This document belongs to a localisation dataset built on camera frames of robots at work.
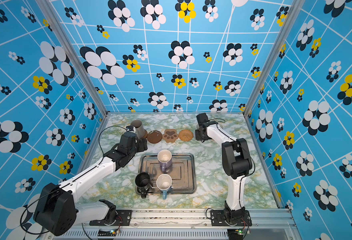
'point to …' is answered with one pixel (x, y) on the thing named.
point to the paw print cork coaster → (170, 135)
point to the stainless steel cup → (139, 128)
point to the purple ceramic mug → (164, 157)
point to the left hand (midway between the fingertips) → (142, 140)
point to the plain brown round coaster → (146, 134)
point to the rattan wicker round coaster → (185, 135)
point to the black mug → (142, 181)
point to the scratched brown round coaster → (154, 136)
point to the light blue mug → (164, 182)
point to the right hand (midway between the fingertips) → (202, 136)
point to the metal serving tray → (182, 172)
